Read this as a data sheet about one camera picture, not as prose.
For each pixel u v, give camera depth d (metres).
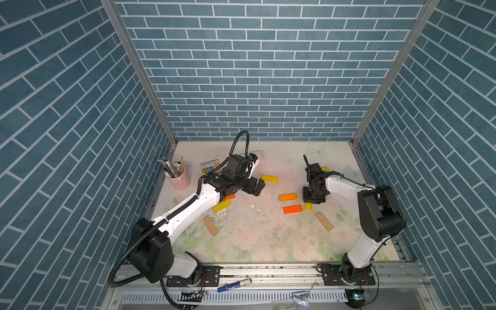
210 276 0.74
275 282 0.73
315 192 0.81
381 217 0.49
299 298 0.68
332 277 0.73
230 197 0.95
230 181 0.61
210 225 0.86
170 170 0.92
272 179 1.02
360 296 0.70
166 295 0.69
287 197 0.97
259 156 1.11
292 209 0.91
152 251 0.40
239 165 0.61
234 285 0.71
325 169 1.08
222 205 0.93
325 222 0.89
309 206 0.93
